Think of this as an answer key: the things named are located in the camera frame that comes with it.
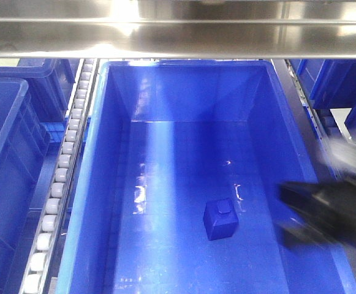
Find large blue plastic bin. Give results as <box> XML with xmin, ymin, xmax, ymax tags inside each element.
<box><xmin>55</xmin><ymin>59</ymin><xmax>356</xmax><ymax>294</ymax></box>

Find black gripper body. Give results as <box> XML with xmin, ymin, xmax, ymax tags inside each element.
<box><xmin>314</xmin><ymin>175</ymin><xmax>356</xmax><ymax>252</ymax></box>

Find blue plastic box slanted corners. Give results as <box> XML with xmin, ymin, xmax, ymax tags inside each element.
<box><xmin>203</xmin><ymin>197</ymin><xmax>240</xmax><ymax>241</ymax></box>

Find steel rack on castors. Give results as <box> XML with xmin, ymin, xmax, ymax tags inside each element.
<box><xmin>0</xmin><ymin>0</ymin><xmax>356</xmax><ymax>294</ymax></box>

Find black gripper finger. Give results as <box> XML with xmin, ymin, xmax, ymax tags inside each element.
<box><xmin>279</xmin><ymin>182</ymin><xmax>320</xmax><ymax>216</ymax></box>
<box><xmin>282</xmin><ymin>221</ymin><xmax>338</xmax><ymax>249</ymax></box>

